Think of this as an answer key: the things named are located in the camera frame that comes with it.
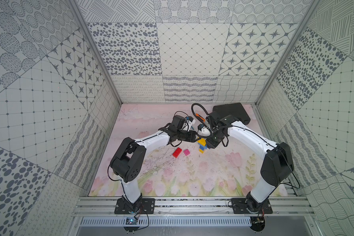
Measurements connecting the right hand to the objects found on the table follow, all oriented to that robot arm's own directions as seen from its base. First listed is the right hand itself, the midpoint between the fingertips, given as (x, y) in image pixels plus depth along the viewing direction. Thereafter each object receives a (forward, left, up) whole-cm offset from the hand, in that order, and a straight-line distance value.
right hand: (212, 145), depth 84 cm
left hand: (+2, +5, +3) cm, 6 cm away
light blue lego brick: (0, +5, -3) cm, 6 cm away
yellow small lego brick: (+1, +6, -10) cm, 11 cm away
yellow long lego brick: (+2, +6, 0) cm, 6 cm away
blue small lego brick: (+2, +6, -3) cm, 7 cm away
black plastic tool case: (+35, -23, -6) cm, 42 cm away
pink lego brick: (+1, +15, -10) cm, 18 cm away
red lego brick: (0, +21, -10) cm, 23 cm away
